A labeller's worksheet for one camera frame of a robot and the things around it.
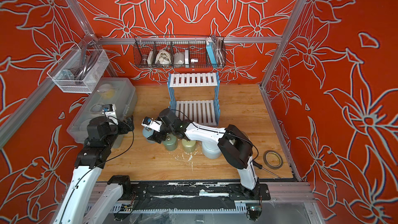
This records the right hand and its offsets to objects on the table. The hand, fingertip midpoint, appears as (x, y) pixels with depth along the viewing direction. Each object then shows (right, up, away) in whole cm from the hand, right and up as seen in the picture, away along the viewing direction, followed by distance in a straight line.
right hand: (147, 130), depth 78 cm
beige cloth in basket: (+6, +41, +12) cm, 43 cm away
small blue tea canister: (0, -1, -1) cm, 1 cm away
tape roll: (+64, -20, +2) cm, 67 cm away
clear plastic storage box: (-18, +20, +11) cm, 29 cm away
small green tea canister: (+12, -7, +3) cm, 14 cm away
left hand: (-11, +8, -5) cm, 14 cm away
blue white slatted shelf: (+32, +7, +23) cm, 40 cm away
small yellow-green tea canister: (+21, -10, +3) cm, 24 cm away
